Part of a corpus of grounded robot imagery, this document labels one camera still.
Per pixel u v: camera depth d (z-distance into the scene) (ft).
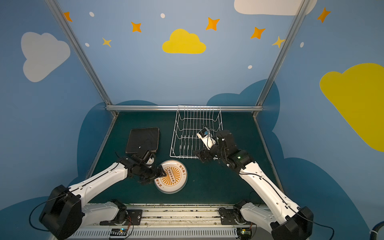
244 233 2.40
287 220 1.26
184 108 3.77
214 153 2.07
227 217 2.44
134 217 2.44
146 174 2.34
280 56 2.85
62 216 1.31
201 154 2.13
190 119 3.77
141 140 3.38
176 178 2.82
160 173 2.50
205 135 2.05
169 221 2.41
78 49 2.71
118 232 2.40
